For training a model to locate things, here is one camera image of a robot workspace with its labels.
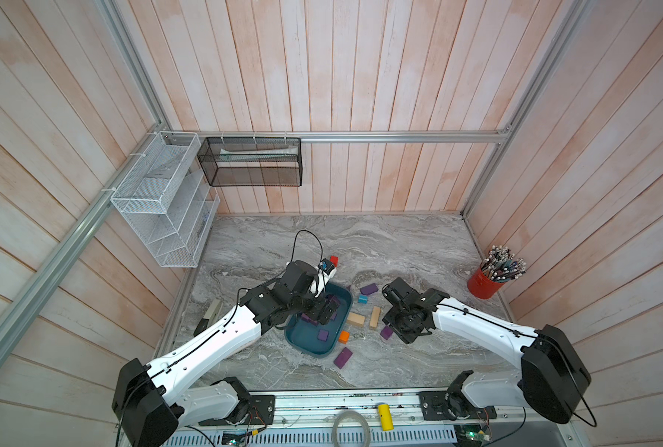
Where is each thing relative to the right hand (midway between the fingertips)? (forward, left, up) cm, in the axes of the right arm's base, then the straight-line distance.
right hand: (386, 325), depth 85 cm
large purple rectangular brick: (-9, +14, -2) cm, 17 cm away
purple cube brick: (+14, +4, -3) cm, 15 cm away
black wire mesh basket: (+55, +48, +23) cm, 76 cm away
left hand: (+1, +20, +13) cm, 24 cm away
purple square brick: (-3, +20, -2) cm, 20 cm away
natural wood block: (+2, +9, -1) cm, 10 cm away
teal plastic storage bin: (-2, +27, -1) cm, 27 cm away
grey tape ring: (-25, +15, -1) cm, 29 cm away
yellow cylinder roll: (-24, +3, -2) cm, 25 cm away
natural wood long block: (+4, +3, -2) cm, 5 cm away
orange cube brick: (-3, +13, -2) cm, 14 cm away
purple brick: (-7, +23, +20) cm, 32 cm away
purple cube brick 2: (-2, 0, -2) cm, 2 cm away
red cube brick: (+26, +16, -2) cm, 31 cm away
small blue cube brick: (+10, +7, -2) cm, 12 cm away
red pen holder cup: (+14, -34, +12) cm, 39 cm away
